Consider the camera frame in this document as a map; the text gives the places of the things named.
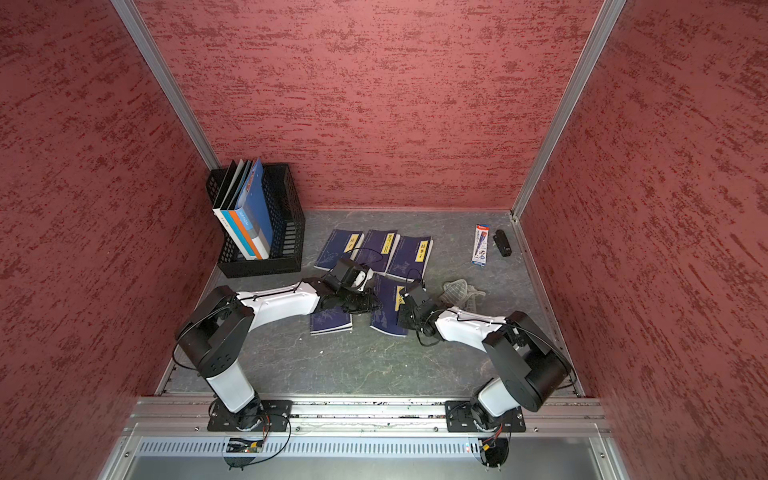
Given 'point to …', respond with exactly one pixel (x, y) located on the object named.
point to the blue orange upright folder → (254, 198)
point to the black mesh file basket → (287, 222)
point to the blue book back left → (342, 244)
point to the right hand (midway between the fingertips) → (400, 323)
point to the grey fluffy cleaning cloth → (458, 293)
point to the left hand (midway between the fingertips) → (379, 311)
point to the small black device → (502, 243)
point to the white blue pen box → (480, 245)
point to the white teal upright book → (251, 246)
